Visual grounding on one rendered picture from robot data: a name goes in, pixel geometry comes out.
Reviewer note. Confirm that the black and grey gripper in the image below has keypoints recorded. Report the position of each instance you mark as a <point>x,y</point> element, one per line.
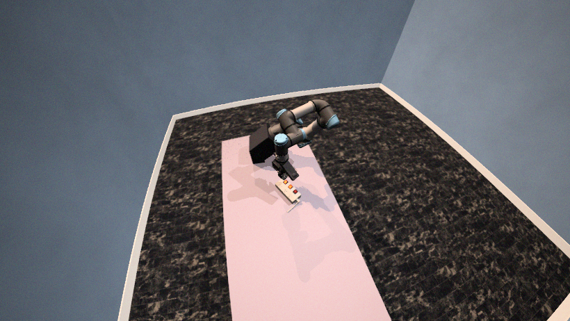
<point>279,169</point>

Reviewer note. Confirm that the white power strip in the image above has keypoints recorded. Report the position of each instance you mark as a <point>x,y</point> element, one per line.
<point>288,191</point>

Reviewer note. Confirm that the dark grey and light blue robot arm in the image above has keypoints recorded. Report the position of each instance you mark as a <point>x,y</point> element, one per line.
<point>291,124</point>

